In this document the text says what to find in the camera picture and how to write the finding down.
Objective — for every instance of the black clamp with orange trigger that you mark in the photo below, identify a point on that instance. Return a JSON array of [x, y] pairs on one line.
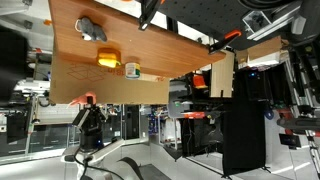
[[147, 11]]

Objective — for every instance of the black fabric screen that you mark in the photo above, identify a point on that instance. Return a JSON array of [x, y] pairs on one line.
[[243, 133]]

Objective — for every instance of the red flat bar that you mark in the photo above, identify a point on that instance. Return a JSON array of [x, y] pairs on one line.
[[194, 115]]

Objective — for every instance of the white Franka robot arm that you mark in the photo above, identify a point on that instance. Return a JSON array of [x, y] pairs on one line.
[[96, 151]]

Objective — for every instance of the white grey equipment box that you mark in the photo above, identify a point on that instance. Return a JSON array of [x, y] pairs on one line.
[[266, 20]]

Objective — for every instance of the white labelled tin can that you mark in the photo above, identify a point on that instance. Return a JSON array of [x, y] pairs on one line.
[[132, 70]]

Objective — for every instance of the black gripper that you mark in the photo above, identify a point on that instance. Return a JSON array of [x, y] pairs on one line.
[[90, 121]]

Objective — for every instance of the large flat cardboard sheet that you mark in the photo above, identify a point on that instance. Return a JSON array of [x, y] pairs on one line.
[[116, 88]]

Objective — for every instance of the brown cardboard box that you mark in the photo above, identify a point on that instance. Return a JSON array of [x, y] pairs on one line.
[[263, 50]]

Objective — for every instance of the grey mouse plush toy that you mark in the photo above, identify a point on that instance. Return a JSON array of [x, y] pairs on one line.
[[92, 31]]

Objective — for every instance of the light wooden panel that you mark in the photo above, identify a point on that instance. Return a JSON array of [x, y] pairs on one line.
[[221, 75]]

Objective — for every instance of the yellow orange plastic cup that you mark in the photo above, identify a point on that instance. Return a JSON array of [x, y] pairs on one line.
[[107, 56]]

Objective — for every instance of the orange red small object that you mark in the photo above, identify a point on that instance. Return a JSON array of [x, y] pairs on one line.
[[199, 81]]

